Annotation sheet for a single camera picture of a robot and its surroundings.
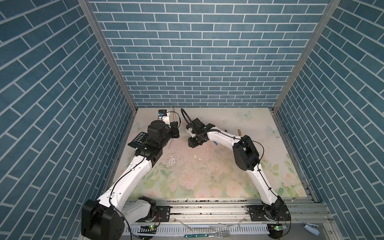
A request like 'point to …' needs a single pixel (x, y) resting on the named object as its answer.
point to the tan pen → (239, 132)
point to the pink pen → (171, 143)
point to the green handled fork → (219, 234)
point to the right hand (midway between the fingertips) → (190, 142)
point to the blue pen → (215, 142)
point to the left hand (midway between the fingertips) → (178, 122)
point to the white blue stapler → (312, 228)
